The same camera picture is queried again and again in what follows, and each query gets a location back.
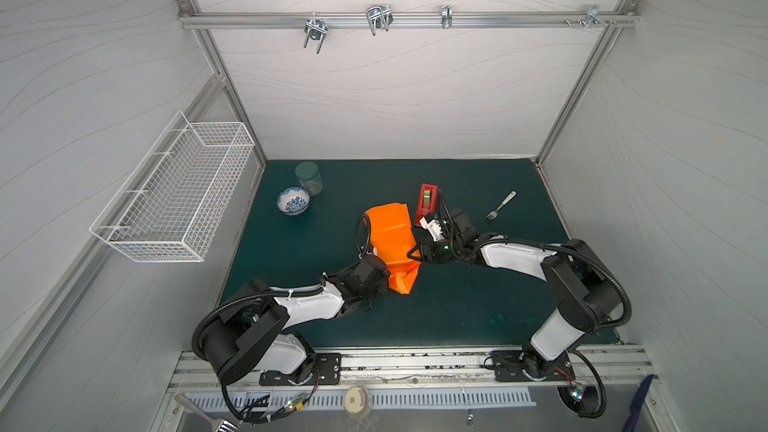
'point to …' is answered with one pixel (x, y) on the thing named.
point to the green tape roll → (427, 194)
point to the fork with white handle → (493, 213)
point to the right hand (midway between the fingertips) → (416, 248)
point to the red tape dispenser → (424, 209)
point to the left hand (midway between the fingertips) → (390, 276)
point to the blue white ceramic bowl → (293, 200)
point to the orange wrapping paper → (392, 235)
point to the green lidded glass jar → (310, 177)
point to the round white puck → (356, 400)
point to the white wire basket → (171, 206)
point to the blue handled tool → (637, 403)
